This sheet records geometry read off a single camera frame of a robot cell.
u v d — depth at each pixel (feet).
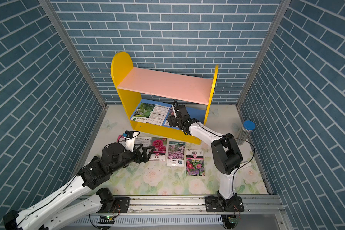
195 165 2.91
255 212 2.41
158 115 3.15
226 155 1.65
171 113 3.16
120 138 3.36
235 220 2.26
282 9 2.37
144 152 2.01
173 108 2.48
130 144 2.03
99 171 1.67
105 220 2.37
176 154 3.01
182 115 2.37
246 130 2.77
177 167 2.85
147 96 2.37
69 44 2.72
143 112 3.16
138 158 1.99
